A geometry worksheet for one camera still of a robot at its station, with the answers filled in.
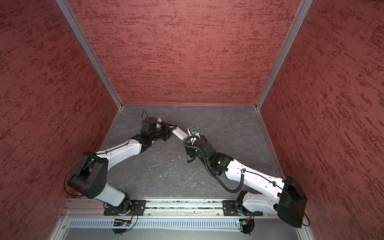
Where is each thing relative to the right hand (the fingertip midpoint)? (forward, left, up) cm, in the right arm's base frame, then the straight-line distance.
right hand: (190, 142), depth 76 cm
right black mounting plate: (-28, -20, -20) cm, 39 cm away
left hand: (+12, +7, -3) cm, 14 cm away
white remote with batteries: (+8, +6, -4) cm, 11 cm away
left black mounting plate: (-26, +29, -19) cm, 44 cm away
